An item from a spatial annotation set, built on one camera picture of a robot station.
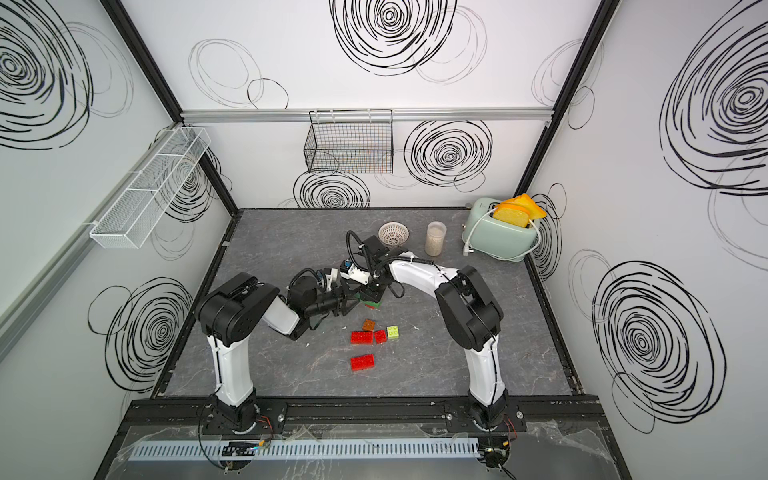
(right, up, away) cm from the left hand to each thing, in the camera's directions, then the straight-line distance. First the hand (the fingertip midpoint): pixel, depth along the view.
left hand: (364, 294), depth 90 cm
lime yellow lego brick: (+9, -10, -4) cm, 14 cm away
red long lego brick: (0, -12, -4) cm, 13 cm away
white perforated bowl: (+9, +19, +19) cm, 28 cm away
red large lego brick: (0, -17, -10) cm, 19 cm away
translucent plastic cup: (+24, +18, +11) cm, 32 cm away
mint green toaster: (+45, +17, +6) cm, 48 cm away
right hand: (+1, 0, +2) cm, 3 cm away
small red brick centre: (+5, -11, -4) cm, 13 cm away
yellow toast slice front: (+46, +25, 0) cm, 52 cm away
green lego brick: (+2, -3, +1) cm, 4 cm away
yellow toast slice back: (+50, +29, +2) cm, 58 cm away
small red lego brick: (+2, -4, +3) cm, 5 cm away
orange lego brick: (+2, -9, -2) cm, 9 cm away
